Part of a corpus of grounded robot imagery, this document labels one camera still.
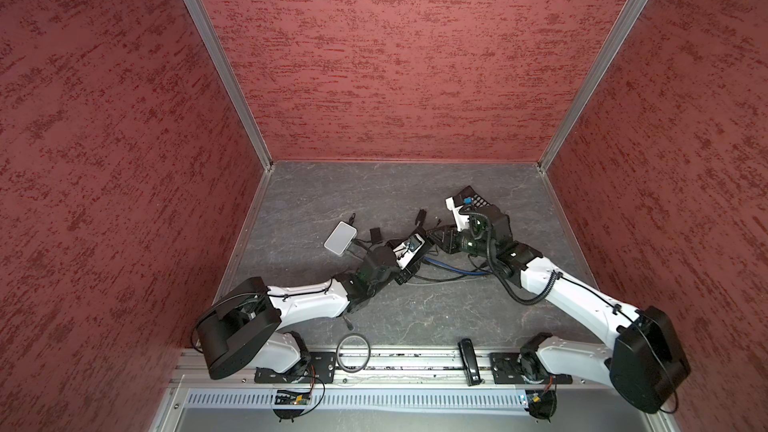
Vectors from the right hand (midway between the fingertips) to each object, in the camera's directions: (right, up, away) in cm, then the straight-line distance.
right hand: (427, 238), depth 79 cm
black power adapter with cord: (-16, -3, +21) cm, 26 cm away
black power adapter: (0, +3, +24) cm, 24 cm away
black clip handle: (+10, -30, -6) cm, 32 cm away
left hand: (-4, -5, +4) cm, 8 cm away
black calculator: (+9, +11, -7) cm, 16 cm away
